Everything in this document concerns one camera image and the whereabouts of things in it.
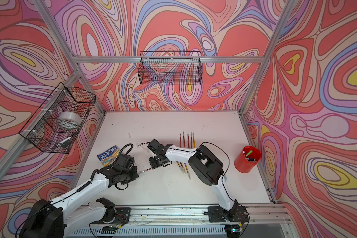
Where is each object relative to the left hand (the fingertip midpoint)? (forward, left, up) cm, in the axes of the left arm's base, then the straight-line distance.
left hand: (140, 175), depth 85 cm
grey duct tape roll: (+16, +32, +30) cm, 47 cm away
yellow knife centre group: (+6, -23, -2) cm, 24 cm away
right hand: (+6, -7, -3) cm, 10 cm away
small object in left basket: (+6, +33, +24) cm, 41 cm away
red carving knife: (+26, -29, -1) cm, 39 cm away
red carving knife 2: (+26, -31, -1) cm, 40 cm away
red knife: (+4, -2, -2) cm, 5 cm away
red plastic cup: (+2, -58, +13) cm, 60 cm away
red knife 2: (+6, -25, -2) cm, 25 cm away
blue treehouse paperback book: (+11, +22, +1) cm, 24 cm away
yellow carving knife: (+25, -33, -1) cm, 41 cm away
